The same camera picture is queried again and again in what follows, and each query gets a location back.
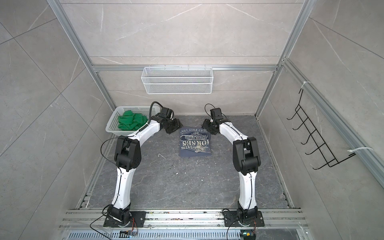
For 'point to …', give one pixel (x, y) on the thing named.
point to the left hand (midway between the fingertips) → (181, 123)
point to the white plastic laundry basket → (112, 124)
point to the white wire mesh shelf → (177, 80)
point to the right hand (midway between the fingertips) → (204, 125)
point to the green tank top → (130, 121)
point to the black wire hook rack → (330, 159)
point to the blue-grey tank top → (194, 141)
